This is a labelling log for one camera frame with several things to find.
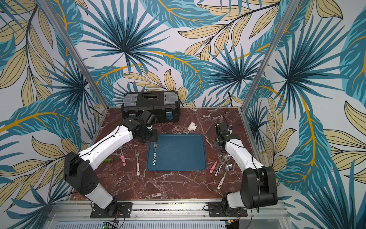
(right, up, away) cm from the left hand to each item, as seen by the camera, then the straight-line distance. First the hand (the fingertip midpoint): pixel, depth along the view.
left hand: (153, 140), depth 82 cm
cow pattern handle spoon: (+45, -13, +8) cm, 47 cm away
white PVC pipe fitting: (+24, +7, +23) cm, 34 cm away
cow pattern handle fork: (-1, -12, +8) cm, 15 cm away
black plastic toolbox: (+5, +22, +16) cm, 27 cm away
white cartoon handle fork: (-14, -10, +12) cm, 21 cm away
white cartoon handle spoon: (+45, -17, +6) cm, 48 cm away
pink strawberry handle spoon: (-21, -13, +8) cm, 26 cm away
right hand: (+42, -3, +6) cm, 42 cm away
